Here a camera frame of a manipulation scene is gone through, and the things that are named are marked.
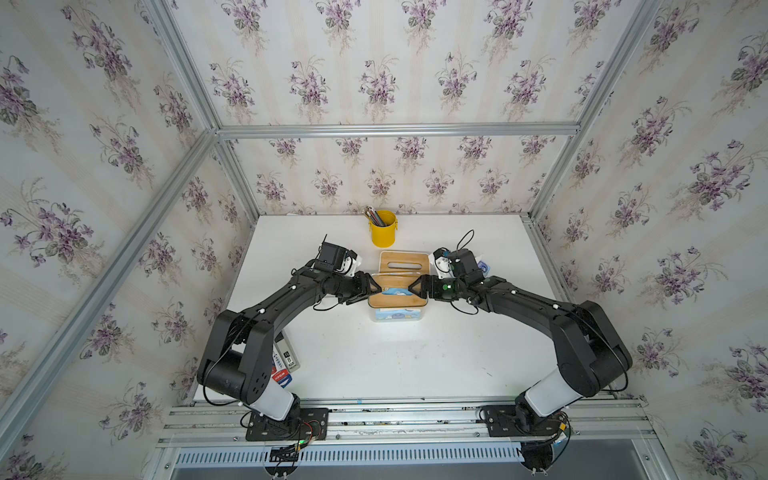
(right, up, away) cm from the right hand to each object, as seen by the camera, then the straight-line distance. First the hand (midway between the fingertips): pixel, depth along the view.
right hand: (419, 290), depth 88 cm
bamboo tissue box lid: (-13, -2, -4) cm, 13 cm away
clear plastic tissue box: (+1, -5, -2) cm, 6 cm away
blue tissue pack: (+23, +6, +10) cm, 26 cm away
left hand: (-12, 0, -3) cm, 12 cm away
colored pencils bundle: (-14, +23, +13) cm, 30 cm away
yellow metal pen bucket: (-11, +17, +21) cm, 29 cm away
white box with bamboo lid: (-5, +6, +11) cm, 13 cm away
